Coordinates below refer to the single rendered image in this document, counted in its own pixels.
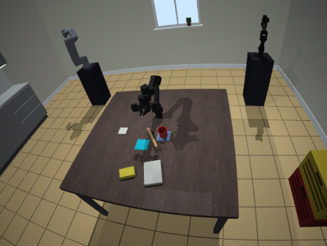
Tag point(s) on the yellow rectangular block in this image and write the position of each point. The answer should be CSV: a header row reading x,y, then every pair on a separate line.
x,y
127,172

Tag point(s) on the red translucent cup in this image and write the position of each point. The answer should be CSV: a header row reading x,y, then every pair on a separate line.
x,y
162,131

